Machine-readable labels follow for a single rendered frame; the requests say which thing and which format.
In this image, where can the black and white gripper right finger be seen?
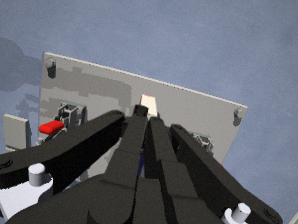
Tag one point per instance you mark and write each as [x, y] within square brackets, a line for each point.
[213, 184]

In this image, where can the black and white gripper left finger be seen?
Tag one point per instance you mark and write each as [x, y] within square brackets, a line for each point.
[30, 175]

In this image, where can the dark blue rectangular block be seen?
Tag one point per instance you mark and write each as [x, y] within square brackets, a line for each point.
[140, 163]

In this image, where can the grey fixture plate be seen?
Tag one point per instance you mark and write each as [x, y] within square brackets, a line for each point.
[103, 89]

